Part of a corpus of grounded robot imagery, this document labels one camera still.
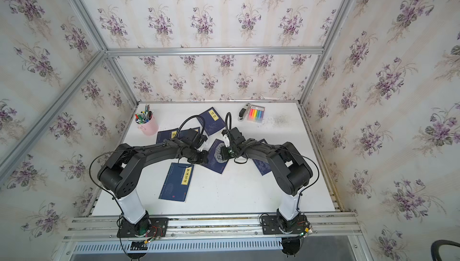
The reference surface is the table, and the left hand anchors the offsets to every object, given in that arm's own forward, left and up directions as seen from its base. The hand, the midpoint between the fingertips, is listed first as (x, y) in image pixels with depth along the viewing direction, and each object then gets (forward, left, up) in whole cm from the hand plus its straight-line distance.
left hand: (208, 163), depth 93 cm
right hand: (+4, -9, +3) cm, 10 cm away
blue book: (+26, -1, +2) cm, 26 cm away
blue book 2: (-3, -29, +1) cm, 29 cm away
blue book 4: (+17, +26, +1) cm, 31 cm away
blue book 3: (-1, -2, +2) cm, 3 cm away
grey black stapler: (+32, -20, +6) cm, 38 cm away
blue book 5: (-10, +15, 0) cm, 17 cm away
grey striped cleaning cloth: (+4, -5, +4) cm, 7 cm away
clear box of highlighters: (+34, -28, +1) cm, 44 cm away
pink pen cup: (+18, +33, +10) cm, 39 cm away
